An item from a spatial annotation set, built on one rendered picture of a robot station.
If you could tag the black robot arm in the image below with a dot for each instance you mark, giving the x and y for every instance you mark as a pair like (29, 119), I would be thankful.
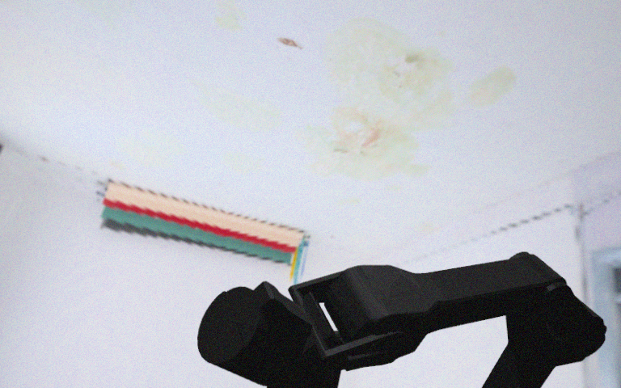
(382, 312)

